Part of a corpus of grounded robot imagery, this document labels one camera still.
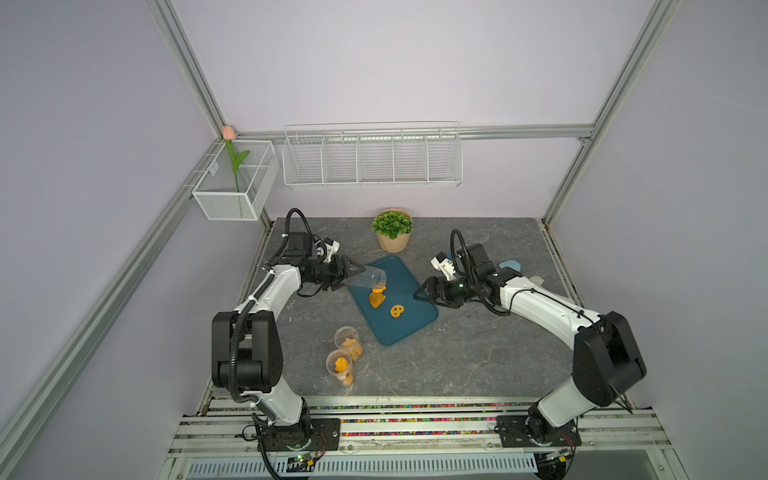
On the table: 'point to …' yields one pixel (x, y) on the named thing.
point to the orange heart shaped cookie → (376, 299)
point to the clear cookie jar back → (347, 338)
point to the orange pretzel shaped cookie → (396, 310)
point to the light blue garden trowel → (512, 264)
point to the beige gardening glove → (536, 280)
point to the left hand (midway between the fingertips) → (360, 274)
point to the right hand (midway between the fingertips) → (421, 297)
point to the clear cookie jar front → (338, 362)
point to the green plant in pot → (393, 227)
